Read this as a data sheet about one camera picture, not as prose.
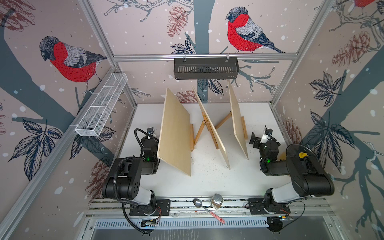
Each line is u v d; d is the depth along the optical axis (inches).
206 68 41.2
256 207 28.7
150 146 27.4
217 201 25.9
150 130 30.7
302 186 17.4
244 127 39.8
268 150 28.1
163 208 28.9
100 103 30.1
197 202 29.6
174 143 29.4
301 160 20.2
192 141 36.5
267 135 30.4
